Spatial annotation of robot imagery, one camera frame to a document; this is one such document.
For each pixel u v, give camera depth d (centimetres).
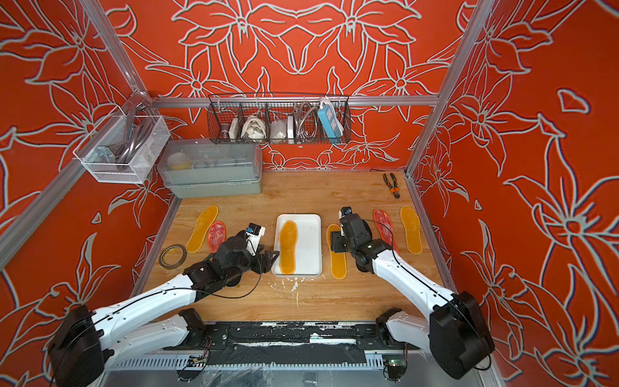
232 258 61
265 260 71
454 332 39
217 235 96
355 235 63
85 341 40
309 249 91
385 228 97
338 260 90
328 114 85
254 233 69
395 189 111
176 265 88
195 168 99
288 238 95
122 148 78
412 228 98
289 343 73
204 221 101
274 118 101
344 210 75
